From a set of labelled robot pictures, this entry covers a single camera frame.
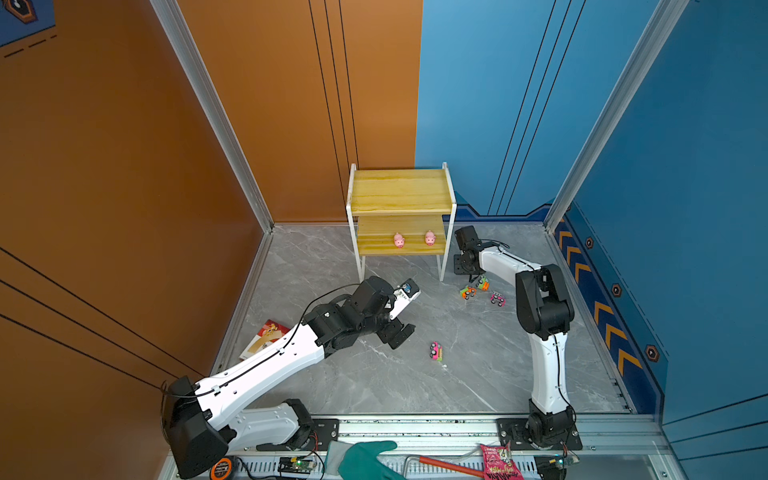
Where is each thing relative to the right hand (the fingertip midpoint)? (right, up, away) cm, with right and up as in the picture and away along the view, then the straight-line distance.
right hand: (463, 266), depth 106 cm
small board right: (+15, -44, -37) cm, 59 cm away
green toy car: (+5, -5, -7) cm, 10 cm away
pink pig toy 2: (-14, +9, -14) cm, 22 cm away
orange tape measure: (-64, -44, -39) cm, 87 cm away
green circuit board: (-48, -46, -35) cm, 75 cm away
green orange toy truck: (-2, -8, -9) cm, 12 cm away
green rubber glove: (-33, -43, -38) cm, 66 cm away
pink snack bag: (-1, -43, -38) cm, 58 cm away
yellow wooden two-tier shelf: (-22, +16, -25) cm, 37 cm away
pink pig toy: (-23, +9, -15) cm, 29 cm away
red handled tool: (-13, -45, -37) cm, 60 cm away
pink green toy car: (-13, -23, -22) cm, 34 cm away
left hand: (-23, -9, -32) cm, 40 cm away
